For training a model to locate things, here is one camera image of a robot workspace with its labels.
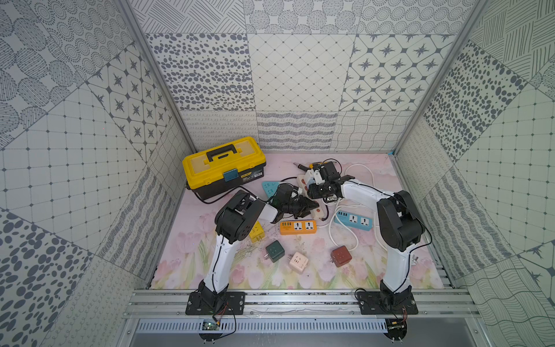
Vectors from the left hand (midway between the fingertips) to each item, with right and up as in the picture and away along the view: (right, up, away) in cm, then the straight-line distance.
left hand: (319, 204), depth 94 cm
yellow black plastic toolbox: (-42, +17, -1) cm, 45 cm away
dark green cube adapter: (-19, -16, -13) cm, 28 cm away
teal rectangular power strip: (+15, -7, -2) cm, 17 cm away
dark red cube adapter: (+6, -18, -14) cm, 23 cm away
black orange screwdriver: (-6, +17, +21) cm, 27 cm away
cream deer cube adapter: (-11, -19, -16) cm, 27 cm away
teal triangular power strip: (-23, +7, +9) cm, 25 cm away
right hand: (-2, +4, +5) cm, 7 cm away
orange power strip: (-10, -9, -4) cm, 14 cm away
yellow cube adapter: (-27, -10, -8) cm, 30 cm away
